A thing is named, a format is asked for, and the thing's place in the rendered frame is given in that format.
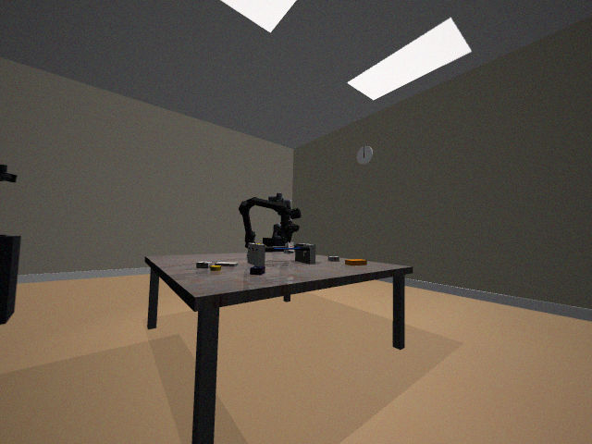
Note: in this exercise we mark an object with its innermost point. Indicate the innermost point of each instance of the orange rectangular block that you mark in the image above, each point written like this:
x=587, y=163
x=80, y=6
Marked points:
x=356, y=262

